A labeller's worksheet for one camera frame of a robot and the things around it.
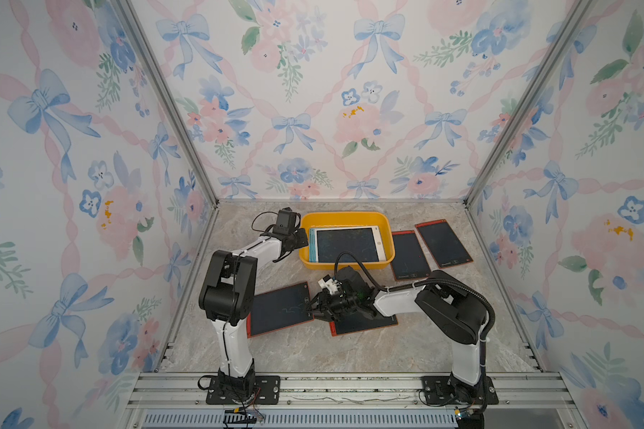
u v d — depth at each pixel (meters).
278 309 0.89
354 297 0.74
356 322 0.88
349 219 1.09
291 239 0.86
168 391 0.76
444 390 0.73
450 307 0.51
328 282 0.86
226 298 0.51
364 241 1.06
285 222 0.80
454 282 0.54
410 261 1.01
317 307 0.78
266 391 0.74
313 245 1.04
